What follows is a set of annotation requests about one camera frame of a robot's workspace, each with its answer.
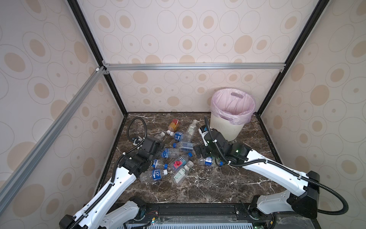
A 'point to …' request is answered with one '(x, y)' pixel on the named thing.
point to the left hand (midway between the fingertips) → (159, 147)
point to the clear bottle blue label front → (150, 175)
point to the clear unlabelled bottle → (160, 136)
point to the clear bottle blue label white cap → (177, 136)
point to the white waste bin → (231, 130)
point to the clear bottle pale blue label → (185, 146)
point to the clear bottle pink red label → (178, 162)
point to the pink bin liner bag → (236, 105)
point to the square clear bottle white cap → (180, 174)
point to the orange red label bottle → (173, 125)
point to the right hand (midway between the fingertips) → (201, 143)
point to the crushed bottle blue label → (156, 164)
